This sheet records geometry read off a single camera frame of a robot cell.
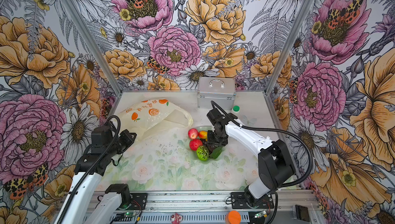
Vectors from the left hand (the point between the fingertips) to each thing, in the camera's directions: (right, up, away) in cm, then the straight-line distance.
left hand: (137, 139), depth 76 cm
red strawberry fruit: (+28, -4, +9) cm, 30 cm away
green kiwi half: (+32, -8, +3) cm, 33 cm away
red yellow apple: (+26, +1, +11) cm, 29 cm away
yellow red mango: (+32, 0, +13) cm, 35 cm away
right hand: (+37, -6, +6) cm, 38 cm away
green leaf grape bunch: (+39, -8, +6) cm, 40 cm away
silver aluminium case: (+44, +26, +27) cm, 58 cm away
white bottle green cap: (+53, +14, +23) cm, 60 cm away
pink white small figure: (+20, -32, -10) cm, 39 cm away
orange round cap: (+44, -29, -13) cm, 54 cm away
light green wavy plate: (+27, -10, +11) cm, 31 cm away
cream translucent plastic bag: (+1, +10, +11) cm, 15 cm away
